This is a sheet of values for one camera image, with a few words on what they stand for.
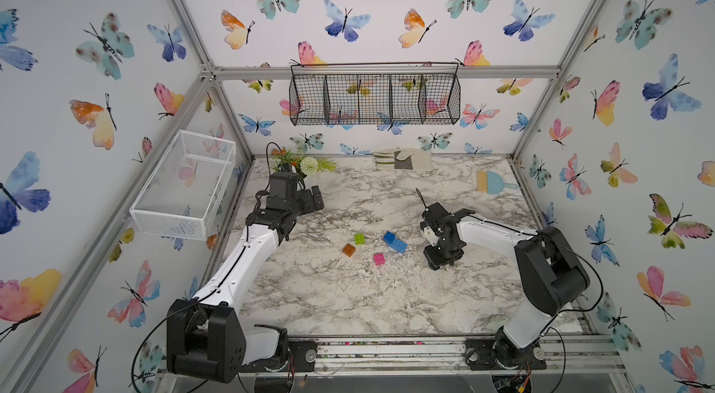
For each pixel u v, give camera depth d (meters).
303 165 0.96
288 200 0.63
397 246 0.93
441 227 0.68
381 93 0.98
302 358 0.73
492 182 1.12
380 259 0.91
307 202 0.75
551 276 0.47
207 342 0.40
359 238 0.96
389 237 0.93
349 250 0.92
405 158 1.19
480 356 0.74
